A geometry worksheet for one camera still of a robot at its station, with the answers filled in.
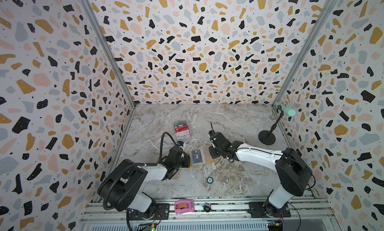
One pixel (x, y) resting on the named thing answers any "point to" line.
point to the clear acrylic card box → (182, 133)
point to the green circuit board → (152, 228)
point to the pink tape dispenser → (184, 206)
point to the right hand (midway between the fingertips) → (211, 146)
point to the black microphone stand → (266, 137)
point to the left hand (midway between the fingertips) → (193, 155)
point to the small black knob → (207, 208)
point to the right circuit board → (274, 225)
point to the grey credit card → (196, 157)
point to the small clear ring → (225, 181)
